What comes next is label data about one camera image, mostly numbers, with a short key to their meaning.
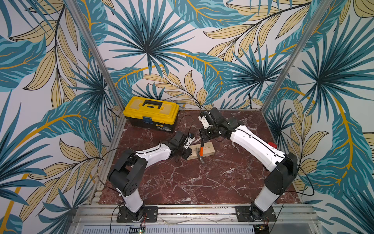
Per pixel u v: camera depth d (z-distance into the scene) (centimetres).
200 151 86
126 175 46
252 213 67
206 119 65
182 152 78
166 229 70
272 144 100
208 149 93
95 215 75
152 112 95
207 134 69
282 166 44
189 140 80
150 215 73
